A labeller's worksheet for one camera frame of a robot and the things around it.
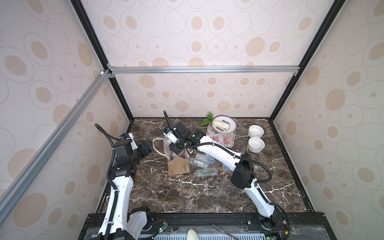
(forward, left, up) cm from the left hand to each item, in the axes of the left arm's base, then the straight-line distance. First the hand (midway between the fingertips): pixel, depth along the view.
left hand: (151, 142), depth 78 cm
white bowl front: (+14, -65, -21) cm, 70 cm away
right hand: (+6, -13, -9) cm, 17 cm away
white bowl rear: (+26, -68, -21) cm, 76 cm away
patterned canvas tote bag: (-4, -13, -14) cm, 20 cm away
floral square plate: (+19, -45, -22) cm, 54 cm away
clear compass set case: (-7, -30, -21) cm, 37 cm away
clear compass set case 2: (0, -25, -22) cm, 33 cm away
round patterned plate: (+37, -48, -21) cm, 64 cm away
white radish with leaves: (+32, -38, -19) cm, 53 cm away
